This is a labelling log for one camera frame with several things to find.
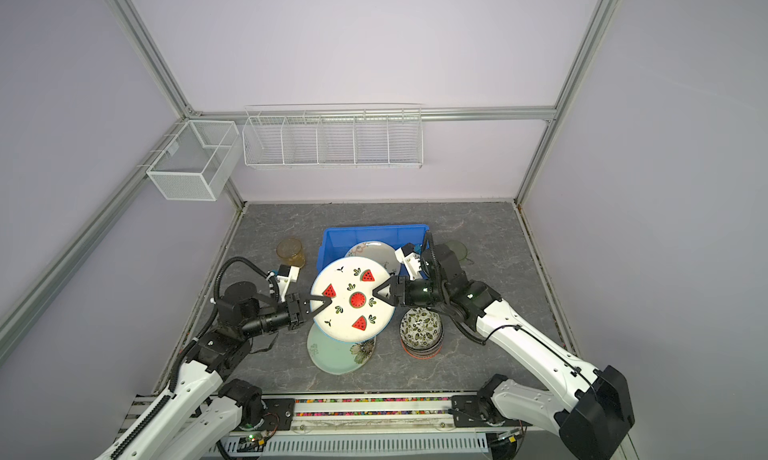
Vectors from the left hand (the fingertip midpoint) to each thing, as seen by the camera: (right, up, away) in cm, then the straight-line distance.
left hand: (329, 307), depth 69 cm
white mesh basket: (-51, +41, +30) cm, 72 cm away
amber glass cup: (-18, +11, +27) cm, 34 cm away
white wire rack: (-5, +50, +30) cm, 59 cm away
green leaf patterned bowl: (+22, -9, +12) cm, 27 cm away
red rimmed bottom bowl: (+23, -13, +7) cm, 27 cm away
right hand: (+11, +2, +2) cm, 12 cm away
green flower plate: (-1, -17, +13) cm, 21 cm away
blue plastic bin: (-6, +13, +36) cm, 39 cm away
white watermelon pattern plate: (+6, -2, +1) cm, 6 cm away
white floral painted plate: (+10, +10, +35) cm, 38 cm away
